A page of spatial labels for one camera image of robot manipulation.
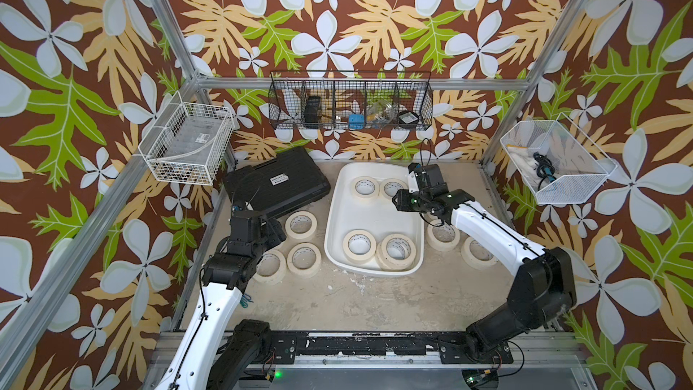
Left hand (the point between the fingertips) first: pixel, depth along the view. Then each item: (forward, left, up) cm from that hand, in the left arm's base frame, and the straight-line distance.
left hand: (272, 225), depth 77 cm
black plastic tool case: (+26, +6, -14) cm, 30 cm away
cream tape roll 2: (+28, -39, -18) cm, 51 cm away
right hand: (+13, -38, -3) cm, 40 cm away
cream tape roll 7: (-5, +4, -19) cm, 20 cm away
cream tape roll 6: (-1, -7, -20) cm, 21 cm away
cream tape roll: (+30, -29, -20) cm, 47 cm away
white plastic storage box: (+16, -34, -20) cm, 43 cm away
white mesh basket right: (+19, -87, +8) cm, 90 cm away
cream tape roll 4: (+3, -26, -19) cm, 33 cm away
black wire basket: (+47, -23, +11) cm, 53 cm away
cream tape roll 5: (+12, -4, -20) cm, 23 cm away
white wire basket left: (+22, +27, +12) cm, 37 cm away
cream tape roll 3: (+1, -39, -20) cm, 44 cm away
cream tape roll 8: (+7, -57, -20) cm, 61 cm away
